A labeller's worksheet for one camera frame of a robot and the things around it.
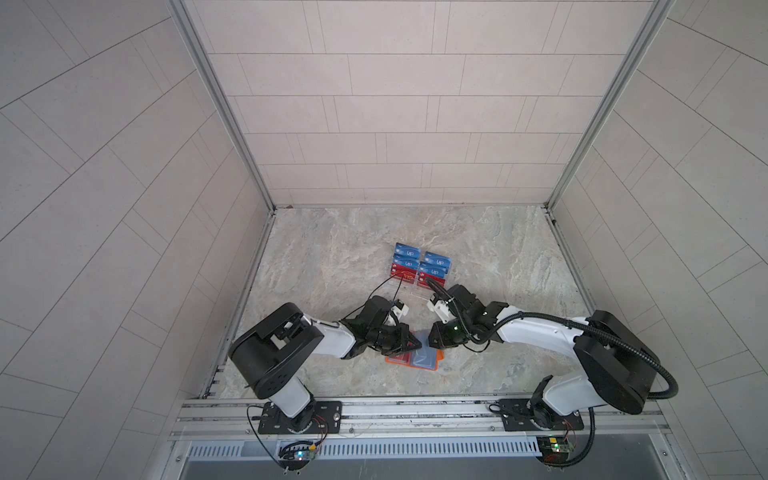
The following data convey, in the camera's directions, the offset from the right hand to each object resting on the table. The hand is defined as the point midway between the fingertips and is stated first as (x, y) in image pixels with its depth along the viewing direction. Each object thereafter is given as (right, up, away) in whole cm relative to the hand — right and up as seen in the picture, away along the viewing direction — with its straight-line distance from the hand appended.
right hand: (426, 347), depth 81 cm
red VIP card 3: (0, +17, +10) cm, 20 cm away
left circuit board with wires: (-30, -17, -16) cm, 38 cm away
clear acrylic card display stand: (-3, +21, +10) cm, 24 cm away
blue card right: (+3, +20, +10) cm, 23 cm away
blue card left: (-6, +23, +11) cm, 26 cm away
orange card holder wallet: (-1, -2, -2) cm, 3 cm away
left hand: (0, 0, -1) cm, 1 cm away
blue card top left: (-5, +26, +11) cm, 29 cm away
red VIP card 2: (-8, +19, +12) cm, 24 cm away
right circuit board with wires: (+28, -18, -13) cm, 36 cm away
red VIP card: (-7, -2, -2) cm, 8 cm away
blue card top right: (+4, +23, +10) cm, 26 cm away
